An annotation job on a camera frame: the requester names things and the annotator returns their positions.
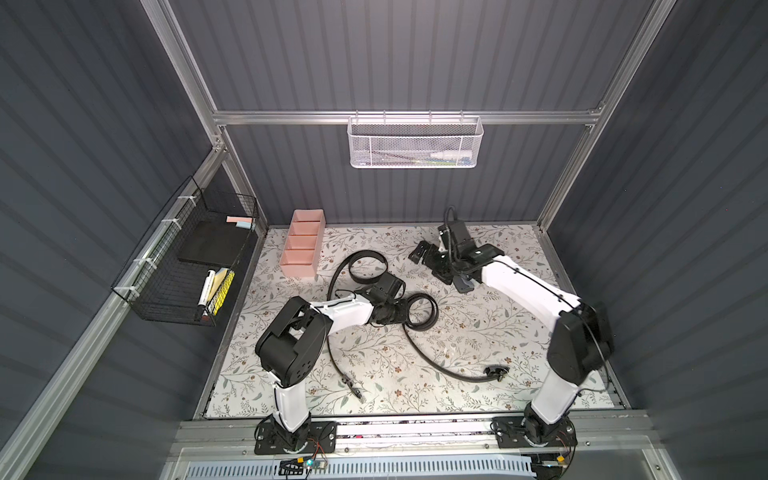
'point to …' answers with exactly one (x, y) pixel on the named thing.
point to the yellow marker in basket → (231, 275)
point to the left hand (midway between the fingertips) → (408, 315)
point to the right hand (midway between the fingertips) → (421, 262)
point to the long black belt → (492, 374)
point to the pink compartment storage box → (302, 251)
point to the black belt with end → (352, 257)
